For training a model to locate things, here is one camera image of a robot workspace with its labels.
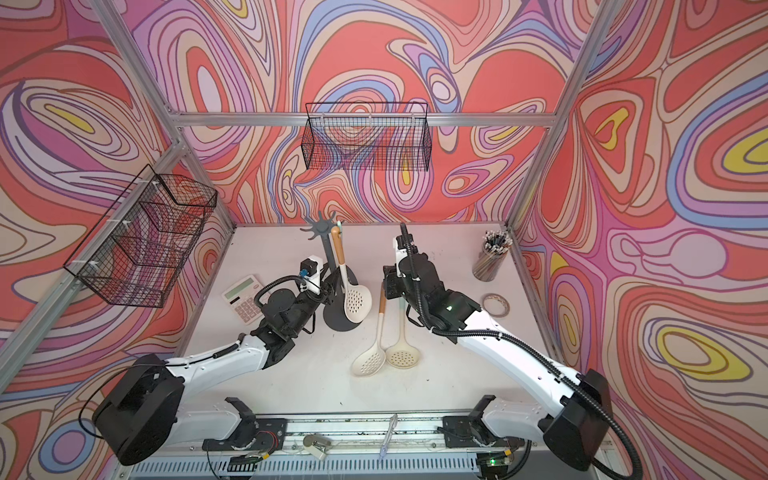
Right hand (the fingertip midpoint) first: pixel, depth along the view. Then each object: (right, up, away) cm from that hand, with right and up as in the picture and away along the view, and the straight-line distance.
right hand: (391, 275), depth 75 cm
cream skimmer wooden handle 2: (-10, -8, +11) cm, 17 cm away
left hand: (-14, +2, +3) cm, 14 cm away
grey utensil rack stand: (-18, -14, +19) cm, 29 cm away
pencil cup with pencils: (+33, +8, +16) cm, 37 cm away
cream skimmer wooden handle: (-5, -26, +9) cm, 27 cm away
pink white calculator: (-49, -10, +21) cm, 54 cm away
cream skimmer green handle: (+3, -24, +9) cm, 26 cm away
